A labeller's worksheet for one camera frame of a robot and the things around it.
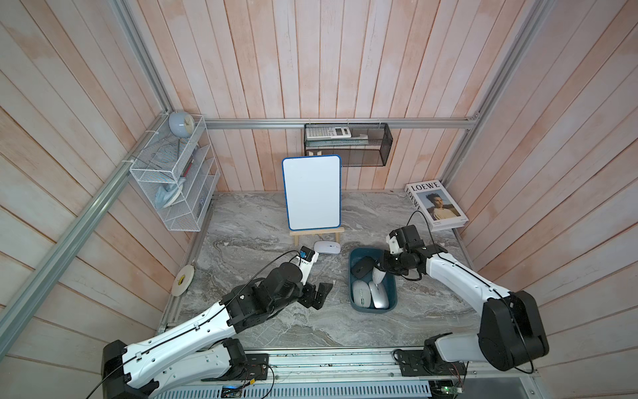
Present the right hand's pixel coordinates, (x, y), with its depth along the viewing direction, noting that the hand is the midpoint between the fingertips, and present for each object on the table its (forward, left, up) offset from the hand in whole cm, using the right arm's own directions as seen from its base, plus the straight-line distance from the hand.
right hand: (378, 262), depth 89 cm
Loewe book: (+32, -32, -4) cm, 45 cm away
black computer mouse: (0, +5, -4) cm, 6 cm away
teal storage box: (-4, -4, -5) cm, 8 cm away
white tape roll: (-5, +74, -6) cm, 74 cm away
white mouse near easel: (+9, +18, -4) cm, 21 cm away
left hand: (-14, +22, +13) cm, 29 cm away
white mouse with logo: (-5, +1, 0) cm, 5 cm away
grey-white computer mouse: (-11, +7, -2) cm, 13 cm away
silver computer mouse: (-10, 0, -5) cm, 11 cm away
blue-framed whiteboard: (+20, +24, +19) cm, 37 cm away
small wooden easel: (+14, +23, 0) cm, 27 cm away
